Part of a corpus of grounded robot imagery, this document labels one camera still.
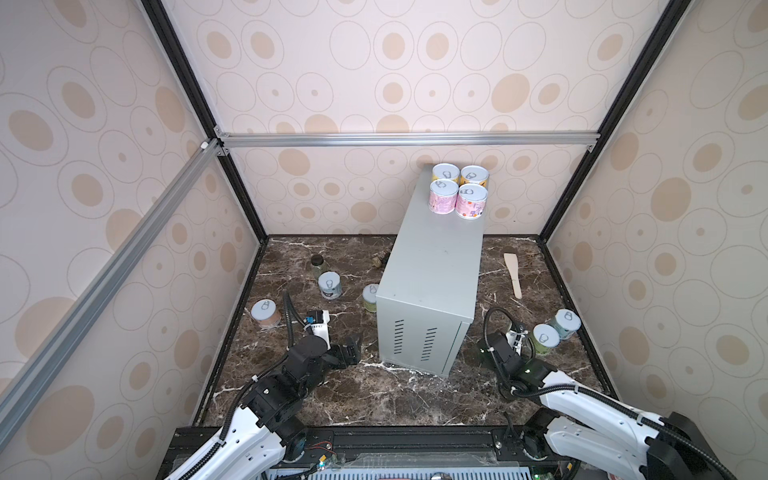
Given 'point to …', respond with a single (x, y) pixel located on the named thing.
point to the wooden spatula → (511, 260)
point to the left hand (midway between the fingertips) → (357, 335)
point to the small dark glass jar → (317, 260)
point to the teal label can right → (566, 322)
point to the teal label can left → (329, 284)
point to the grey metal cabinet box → (428, 296)
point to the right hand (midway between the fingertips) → (496, 349)
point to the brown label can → (265, 310)
